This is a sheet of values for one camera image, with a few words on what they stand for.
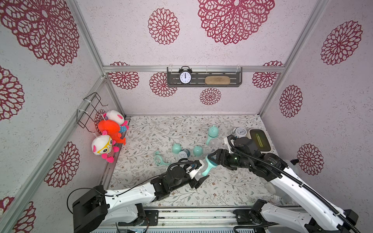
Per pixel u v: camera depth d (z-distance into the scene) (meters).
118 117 0.94
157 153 0.98
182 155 0.82
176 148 0.98
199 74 0.94
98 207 0.41
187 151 0.97
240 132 1.06
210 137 0.92
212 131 0.89
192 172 0.62
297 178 0.43
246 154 0.49
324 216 0.38
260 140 0.99
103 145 0.79
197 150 0.97
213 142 1.02
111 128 0.89
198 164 0.63
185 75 0.90
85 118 0.76
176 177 0.55
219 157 0.59
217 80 0.90
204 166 0.63
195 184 0.65
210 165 0.65
